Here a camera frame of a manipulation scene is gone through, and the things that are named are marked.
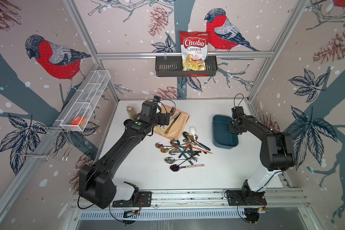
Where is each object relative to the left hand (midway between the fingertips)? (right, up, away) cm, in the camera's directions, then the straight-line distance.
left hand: (165, 110), depth 80 cm
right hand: (+47, -12, +16) cm, 51 cm away
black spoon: (+12, -17, +17) cm, 27 cm away
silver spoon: (+3, -30, +5) cm, 31 cm away
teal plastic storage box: (+39, -19, +17) cm, 47 cm away
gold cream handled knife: (-4, -16, +20) cm, 26 cm away
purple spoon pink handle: (+6, -34, +2) cm, 35 cm away
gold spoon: (-1, -26, +10) cm, 27 cm away
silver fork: (+3, 0, +33) cm, 33 cm away
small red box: (-42, -5, -13) cm, 44 cm away
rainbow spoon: (-4, -23, +12) cm, 27 cm away
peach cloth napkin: (+7, -9, +26) cm, 29 cm away
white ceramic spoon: (+18, -14, +20) cm, 30 cm away
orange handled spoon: (+16, -24, +12) cm, 31 cm away
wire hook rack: (-46, -13, -24) cm, 54 cm away
